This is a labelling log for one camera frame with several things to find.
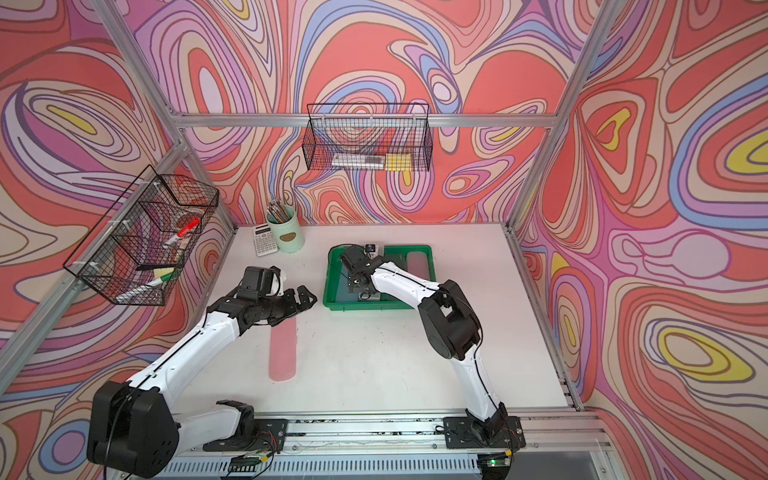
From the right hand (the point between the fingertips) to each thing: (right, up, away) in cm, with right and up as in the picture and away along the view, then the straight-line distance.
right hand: (371, 289), depth 96 cm
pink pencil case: (-26, -17, -9) cm, 32 cm away
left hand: (-18, -3, -12) cm, 22 cm away
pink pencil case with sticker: (+16, +8, +8) cm, 19 cm away
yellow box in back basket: (+9, +40, -6) cm, 41 cm away
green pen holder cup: (-30, +21, +5) cm, 37 cm away
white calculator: (-42, +16, +18) cm, 49 cm away
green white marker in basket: (-55, +3, -25) cm, 61 cm away
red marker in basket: (-47, +19, -20) cm, 54 cm away
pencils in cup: (-33, +26, +5) cm, 42 cm away
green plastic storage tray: (-12, -2, +1) cm, 12 cm away
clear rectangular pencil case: (-1, -2, -2) cm, 3 cm away
